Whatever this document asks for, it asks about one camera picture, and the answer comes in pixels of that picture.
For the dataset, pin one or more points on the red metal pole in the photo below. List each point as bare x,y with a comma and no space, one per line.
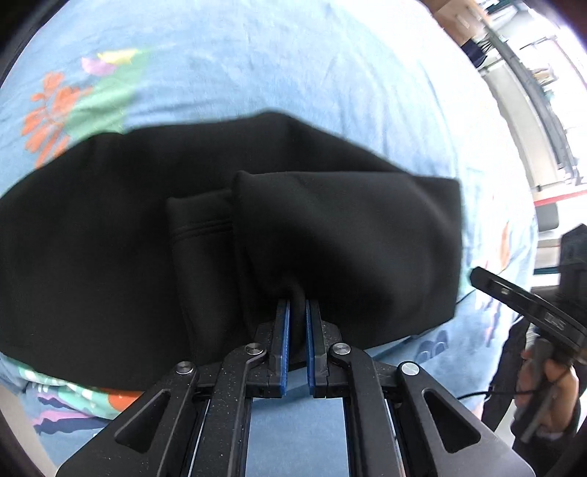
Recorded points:
559,196

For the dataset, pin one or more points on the cardboard box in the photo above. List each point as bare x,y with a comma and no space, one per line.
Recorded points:
458,18

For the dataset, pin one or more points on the person's right forearm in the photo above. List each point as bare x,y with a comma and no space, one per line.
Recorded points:
564,452

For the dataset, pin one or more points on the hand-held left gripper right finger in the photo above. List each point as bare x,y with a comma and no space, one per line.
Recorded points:
312,339

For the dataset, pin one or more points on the person's right hand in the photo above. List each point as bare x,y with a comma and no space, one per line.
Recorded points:
563,399

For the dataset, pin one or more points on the black pants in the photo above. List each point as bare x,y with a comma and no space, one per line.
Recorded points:
137,229

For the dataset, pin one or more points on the blue printed bed sheet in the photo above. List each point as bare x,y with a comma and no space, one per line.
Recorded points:
275,59

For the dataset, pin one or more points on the black bag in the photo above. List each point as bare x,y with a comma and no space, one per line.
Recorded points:
474,52

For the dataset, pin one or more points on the glass desk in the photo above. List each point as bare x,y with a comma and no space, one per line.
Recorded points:
527,69

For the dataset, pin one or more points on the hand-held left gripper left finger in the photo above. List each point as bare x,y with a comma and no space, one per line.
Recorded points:
285,339

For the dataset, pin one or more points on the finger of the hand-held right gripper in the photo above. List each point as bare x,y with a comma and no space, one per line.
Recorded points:
518,298

